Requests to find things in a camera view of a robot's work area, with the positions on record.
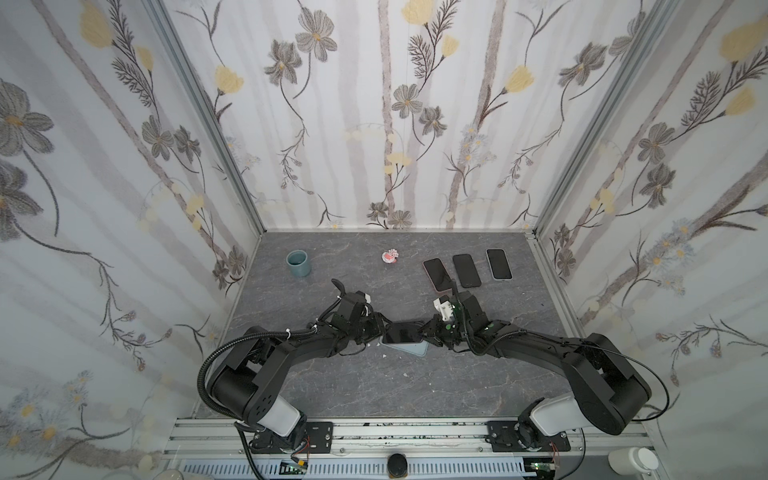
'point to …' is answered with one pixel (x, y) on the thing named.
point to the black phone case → (467, 271)
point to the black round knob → (397, 465)
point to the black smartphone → (403, 332)
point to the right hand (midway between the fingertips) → (409, 327)
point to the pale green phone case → (419, 349)
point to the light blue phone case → (499, 264)
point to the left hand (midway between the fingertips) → (386, 319)
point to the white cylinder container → (628, 461)
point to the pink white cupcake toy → (390, 256)
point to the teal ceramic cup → (298, 262)
